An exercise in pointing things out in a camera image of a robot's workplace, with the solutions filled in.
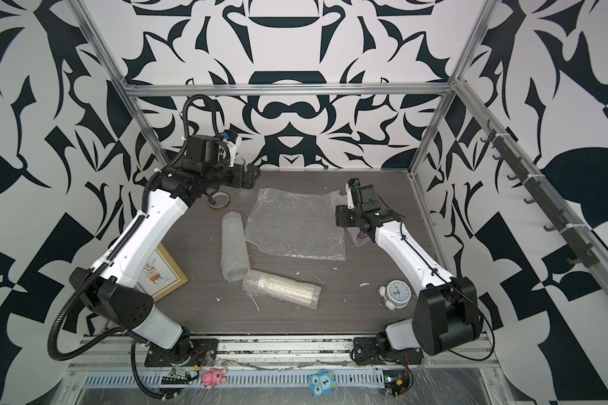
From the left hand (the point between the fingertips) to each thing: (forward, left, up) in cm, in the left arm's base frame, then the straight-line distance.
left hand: (242, 163), depth 76 cm
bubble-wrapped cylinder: (-28, -11, -28) cm, 41 cm away
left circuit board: (-49, +17, -31) cm, 61 cm away
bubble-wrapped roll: (-19, +5, -25) cm, 32 cm away
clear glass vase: (+14, +6, -30) cm, 34 cm away
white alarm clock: (-31, -46, -30) cm, 63 cm away
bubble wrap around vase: (-1, -17, -33) cm, 37 cm away
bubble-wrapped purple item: (-10, -39, -30) cm, 50 cm away
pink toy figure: (-50, +8, -31) cm, 59 cm away
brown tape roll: (+6, +15, -30) cm, 34 cm away
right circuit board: (-53, -42, -34) cm, 76 cm away
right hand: (-6, -32, -16) cm, 36 cm away
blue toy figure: (-52, -22, -32) cm, 65 cm away
